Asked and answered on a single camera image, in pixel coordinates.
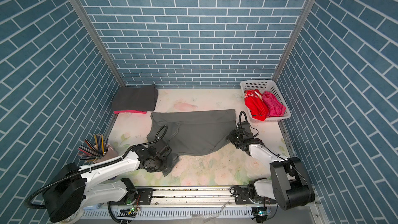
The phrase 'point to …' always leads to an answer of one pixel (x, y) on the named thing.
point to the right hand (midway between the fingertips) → (227, 133)
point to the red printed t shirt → (255, 100)
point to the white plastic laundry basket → (270, 86)
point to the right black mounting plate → (243, 195)
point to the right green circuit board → (260, 213)
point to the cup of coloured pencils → (99, 151)
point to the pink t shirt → (274, 108)
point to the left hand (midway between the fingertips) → (167, 168)
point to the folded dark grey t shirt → (135, 98)
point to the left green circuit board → (127, 212)
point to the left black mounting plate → (145, 196)
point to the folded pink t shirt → (129, 111)
